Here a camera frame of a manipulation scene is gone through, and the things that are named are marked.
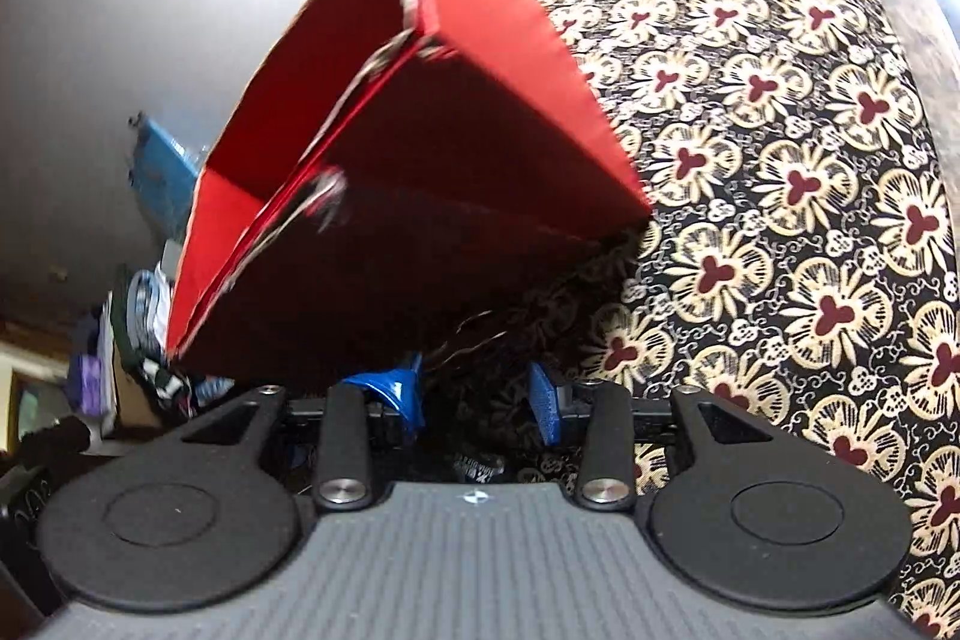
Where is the red cardboard box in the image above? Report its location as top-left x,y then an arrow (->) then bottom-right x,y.
166,0 -> 651,381

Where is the pile of folded clothes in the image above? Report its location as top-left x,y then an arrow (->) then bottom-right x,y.
65,265 -> 235,438

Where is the blue plastic bag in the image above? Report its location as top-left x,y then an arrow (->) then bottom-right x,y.
128,112 -> 206,242

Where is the floral patterned mattress cover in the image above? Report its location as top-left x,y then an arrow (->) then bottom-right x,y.
459,0 -> 958,638

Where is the clear plastic bag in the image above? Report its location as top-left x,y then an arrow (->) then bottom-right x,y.
882,0 -> 958,167

